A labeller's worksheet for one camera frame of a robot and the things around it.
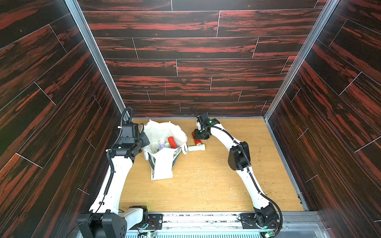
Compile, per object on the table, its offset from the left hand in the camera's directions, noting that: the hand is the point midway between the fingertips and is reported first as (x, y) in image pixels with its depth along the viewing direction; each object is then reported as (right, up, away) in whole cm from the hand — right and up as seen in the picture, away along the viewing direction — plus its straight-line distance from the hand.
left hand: (144, 137), depth 79 cm
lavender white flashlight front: (+5, -5, +21) cm, 23 cm away
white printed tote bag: (+10, -12, -5) cm, 17 cm away
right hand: (+32, 0, +28) cm, 42 cm away
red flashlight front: (+14, -4, +13) cm, 19 cm away
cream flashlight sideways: (+31, -8, +19) cm, 37 cm away
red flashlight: (+30, -4, +22) cm, 37 cm away
